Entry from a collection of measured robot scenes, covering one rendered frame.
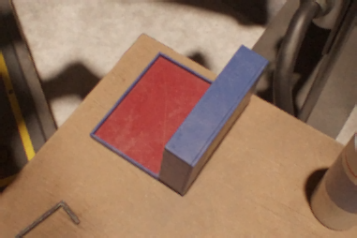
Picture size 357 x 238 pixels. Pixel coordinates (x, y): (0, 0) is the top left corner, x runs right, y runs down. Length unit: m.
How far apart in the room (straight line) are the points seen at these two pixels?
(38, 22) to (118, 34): 0.22
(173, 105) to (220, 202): 0.15
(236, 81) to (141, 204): 0.19
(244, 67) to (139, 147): 0.18
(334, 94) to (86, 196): 0.80
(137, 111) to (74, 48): 0.69
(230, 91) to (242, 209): 0.16
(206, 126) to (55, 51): 0.86
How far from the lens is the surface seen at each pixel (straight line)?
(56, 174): 0.64
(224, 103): 0.54
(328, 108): 1.25
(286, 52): 0.80
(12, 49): 0.96
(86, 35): 1.35
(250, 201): 0.62
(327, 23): 1.07
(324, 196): 0.58
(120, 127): 0.65
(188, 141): 0.51
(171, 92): 0.67
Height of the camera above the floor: 1.05
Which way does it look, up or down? 62 degrees down
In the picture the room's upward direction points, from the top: straight up
